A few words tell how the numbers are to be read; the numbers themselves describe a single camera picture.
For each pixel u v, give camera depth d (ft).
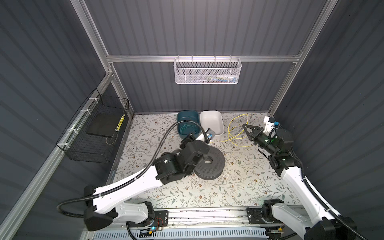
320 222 1.30
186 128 3.55
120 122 2.59
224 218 2.47
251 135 2.12
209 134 1.72
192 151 1.41
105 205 1.25
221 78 3.00
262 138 2.14
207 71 4.05
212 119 3.80
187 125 3.51
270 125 2.22
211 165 2.80
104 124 2.44
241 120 3.79
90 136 2.34
